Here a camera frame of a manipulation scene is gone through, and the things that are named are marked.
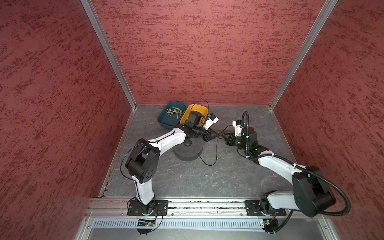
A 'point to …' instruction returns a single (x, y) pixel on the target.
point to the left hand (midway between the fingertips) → (217, 137)
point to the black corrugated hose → (252, 156)
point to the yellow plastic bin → (200, 109)
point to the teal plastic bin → (171, 114)
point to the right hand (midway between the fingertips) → (220, 137)
